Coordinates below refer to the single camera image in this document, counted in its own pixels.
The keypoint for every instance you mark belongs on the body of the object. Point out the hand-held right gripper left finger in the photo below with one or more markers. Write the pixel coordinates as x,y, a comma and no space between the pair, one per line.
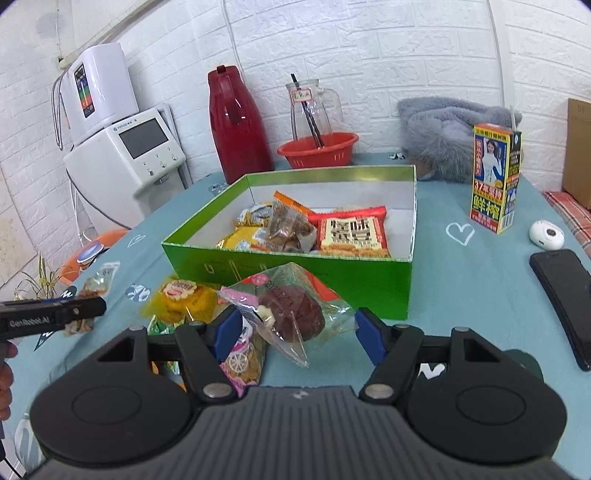
228,337

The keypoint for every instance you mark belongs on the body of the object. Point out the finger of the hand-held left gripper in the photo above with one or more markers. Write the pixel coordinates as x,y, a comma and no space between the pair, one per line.
87,307

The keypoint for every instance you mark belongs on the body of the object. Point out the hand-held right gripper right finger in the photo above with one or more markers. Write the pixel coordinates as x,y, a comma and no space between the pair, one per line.
371,337

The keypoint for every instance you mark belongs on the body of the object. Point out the small clear snack packet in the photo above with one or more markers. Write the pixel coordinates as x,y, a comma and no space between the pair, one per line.
99,284

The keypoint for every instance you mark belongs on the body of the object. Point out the pink snack packet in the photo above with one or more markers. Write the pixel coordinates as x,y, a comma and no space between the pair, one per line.
244,364

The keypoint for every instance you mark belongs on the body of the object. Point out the green cardboard box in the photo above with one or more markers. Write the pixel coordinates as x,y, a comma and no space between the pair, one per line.
378,286

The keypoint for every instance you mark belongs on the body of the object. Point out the clear packet with brown snack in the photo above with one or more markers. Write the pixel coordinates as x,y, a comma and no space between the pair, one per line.
291,314

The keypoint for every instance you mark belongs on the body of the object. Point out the large yellow snack packet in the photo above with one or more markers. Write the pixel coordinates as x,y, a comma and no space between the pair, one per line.
240,240

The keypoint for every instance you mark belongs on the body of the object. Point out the red snack packet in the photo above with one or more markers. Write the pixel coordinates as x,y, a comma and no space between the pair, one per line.
351,235

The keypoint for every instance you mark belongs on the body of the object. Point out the orange snack packet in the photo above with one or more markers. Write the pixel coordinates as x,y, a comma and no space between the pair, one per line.
286,226

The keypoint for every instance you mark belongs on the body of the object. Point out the silver yellow snack packet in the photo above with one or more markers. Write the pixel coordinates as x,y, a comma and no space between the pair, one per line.
256,214

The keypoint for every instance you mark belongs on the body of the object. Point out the person's left hand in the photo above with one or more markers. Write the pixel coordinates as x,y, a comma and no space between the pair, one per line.
5,348

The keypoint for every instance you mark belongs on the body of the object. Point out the green grassy plant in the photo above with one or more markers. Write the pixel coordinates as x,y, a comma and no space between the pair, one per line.
44,277

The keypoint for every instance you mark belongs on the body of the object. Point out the round silver lid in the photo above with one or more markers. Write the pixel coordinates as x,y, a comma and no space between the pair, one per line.
90,253

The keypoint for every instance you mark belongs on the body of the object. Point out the yellow pastry packet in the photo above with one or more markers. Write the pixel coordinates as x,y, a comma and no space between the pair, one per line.
184,295

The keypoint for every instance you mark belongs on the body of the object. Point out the green snack packet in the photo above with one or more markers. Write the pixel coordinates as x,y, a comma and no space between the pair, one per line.
161,327

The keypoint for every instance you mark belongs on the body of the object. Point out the orange stool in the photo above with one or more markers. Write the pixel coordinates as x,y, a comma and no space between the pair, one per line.
115,237

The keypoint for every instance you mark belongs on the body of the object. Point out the teal tablecloth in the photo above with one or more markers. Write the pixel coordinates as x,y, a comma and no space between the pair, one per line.
461,286

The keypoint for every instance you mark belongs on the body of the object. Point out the white appliance with screen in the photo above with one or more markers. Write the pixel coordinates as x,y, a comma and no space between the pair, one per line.
115,194

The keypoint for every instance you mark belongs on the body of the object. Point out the red plastic basket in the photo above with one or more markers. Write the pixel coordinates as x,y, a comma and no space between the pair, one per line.
318,157

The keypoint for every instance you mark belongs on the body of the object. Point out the yellow juice carton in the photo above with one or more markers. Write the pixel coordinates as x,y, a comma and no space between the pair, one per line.
491,184

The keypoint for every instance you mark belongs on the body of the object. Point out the black smartphone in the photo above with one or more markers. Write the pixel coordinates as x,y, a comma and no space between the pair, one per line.
568,304

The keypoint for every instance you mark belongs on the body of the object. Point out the white earbuds case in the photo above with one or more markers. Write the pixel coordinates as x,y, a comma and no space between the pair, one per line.
547,235

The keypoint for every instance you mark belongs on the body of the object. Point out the red thermos jug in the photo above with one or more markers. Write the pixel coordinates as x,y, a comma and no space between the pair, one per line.
240,134

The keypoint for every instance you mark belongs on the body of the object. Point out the grey fluffy cloth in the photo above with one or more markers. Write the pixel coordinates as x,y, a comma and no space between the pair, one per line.
443,138

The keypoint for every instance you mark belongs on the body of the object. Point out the white water purifier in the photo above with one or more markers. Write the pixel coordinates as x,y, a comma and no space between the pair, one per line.
111,87

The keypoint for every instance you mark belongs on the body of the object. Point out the glass pitcher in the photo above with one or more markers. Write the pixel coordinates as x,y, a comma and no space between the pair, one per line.
325,115

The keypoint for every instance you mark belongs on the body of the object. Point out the black stirring stick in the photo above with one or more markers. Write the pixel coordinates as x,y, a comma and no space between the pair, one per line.
307,113

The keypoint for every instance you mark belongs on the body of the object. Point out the plaid blanket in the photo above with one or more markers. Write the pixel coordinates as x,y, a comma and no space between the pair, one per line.
575,221

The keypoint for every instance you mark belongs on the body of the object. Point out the large cardboard box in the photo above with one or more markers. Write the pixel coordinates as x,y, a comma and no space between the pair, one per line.
579,157

